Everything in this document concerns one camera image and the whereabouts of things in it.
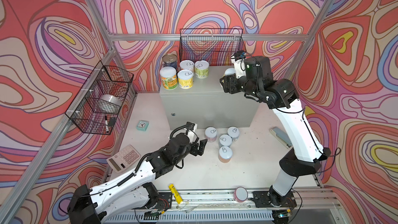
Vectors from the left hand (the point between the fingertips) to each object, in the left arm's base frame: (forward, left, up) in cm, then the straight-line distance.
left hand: (202, 137), depth 74 cm
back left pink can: (+9, -6, -14) cm, 17 cm away
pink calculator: (-4, +44, -17) cm, 47 cm away
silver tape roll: (+10, +42, +14) cm, 46 cm away
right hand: (+13, -12, +24) cm, 29 cm away
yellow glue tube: (-23, +12, -17) cm, 31 cm away
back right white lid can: (+10, -19, -13) cm, 25 cm away
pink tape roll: (-22, -18, -13) cm, 31 cm away
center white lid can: (+5, -14, -14) cm, 20 cm away
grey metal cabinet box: (+20, -2, -1) cm, 20 cm away
